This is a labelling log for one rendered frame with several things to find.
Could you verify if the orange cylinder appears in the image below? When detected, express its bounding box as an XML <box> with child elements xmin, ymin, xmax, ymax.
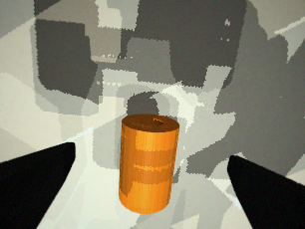
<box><xmin>119</xmin><ymin>114</ymin><xmax>180</xmax><ymax>214</ymax></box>

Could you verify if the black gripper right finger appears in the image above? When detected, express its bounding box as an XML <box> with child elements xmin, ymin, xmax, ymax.
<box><xmin>227</xmin><ymin>155</ymin><xmax>305</xmax><ymax>229</ymax></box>

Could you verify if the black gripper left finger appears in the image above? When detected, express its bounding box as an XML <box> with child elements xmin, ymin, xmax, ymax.
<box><xmin>0</xmin><ymin>142</ymin><xmax>76</xmax><ymax>229</ymax></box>

